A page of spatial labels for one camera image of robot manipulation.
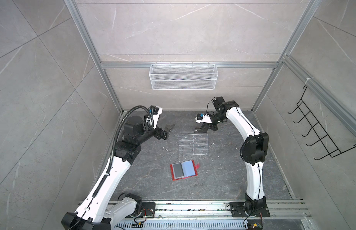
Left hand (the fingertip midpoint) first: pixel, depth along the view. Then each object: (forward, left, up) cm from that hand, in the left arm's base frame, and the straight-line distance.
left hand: (165, 117), depth 68 cm
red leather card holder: (-12, -10, -36) cm, 39 cm away
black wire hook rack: (-20, -71, -1) cm, 73 cm away
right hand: (+11, -23, -21) cm, 33 cm away
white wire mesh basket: (+45, -12, -6) cm, 46 cm away
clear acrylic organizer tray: (+3, -17, -32) cm, 36 cm away
